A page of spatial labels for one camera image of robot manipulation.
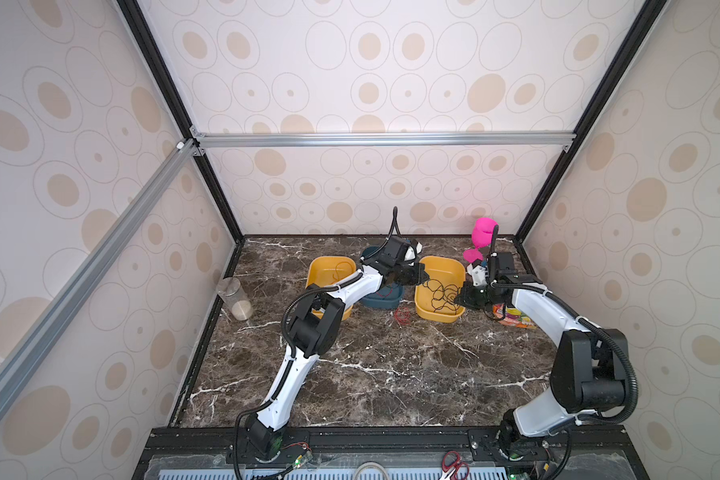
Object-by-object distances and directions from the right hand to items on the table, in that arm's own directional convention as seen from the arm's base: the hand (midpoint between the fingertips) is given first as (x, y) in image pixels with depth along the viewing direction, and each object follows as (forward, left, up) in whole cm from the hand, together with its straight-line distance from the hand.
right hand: (457, 297), depth 91 cm
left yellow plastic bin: (+17, +43, -7) cm, 47 cm away
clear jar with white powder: (-1, +67, +7) cm, 68 cm away
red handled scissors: (-42, +8, -8) cm, 44 cm away
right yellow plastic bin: (+16, -2, -7) cm, 18 cm away
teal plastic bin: (+7, +20, -9) cm, 23 cm away
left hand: (+7, +5, +4) cm, 9 cm away
